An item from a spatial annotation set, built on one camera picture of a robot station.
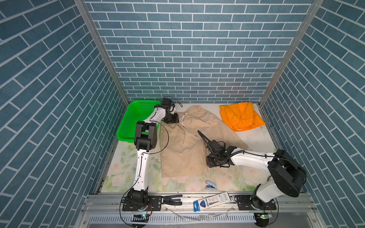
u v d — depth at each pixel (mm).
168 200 737
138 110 1120
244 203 734
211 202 736
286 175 444
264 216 707
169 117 943
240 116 1081
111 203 754
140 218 722
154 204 727
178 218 698
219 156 688
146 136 643
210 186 782
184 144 956
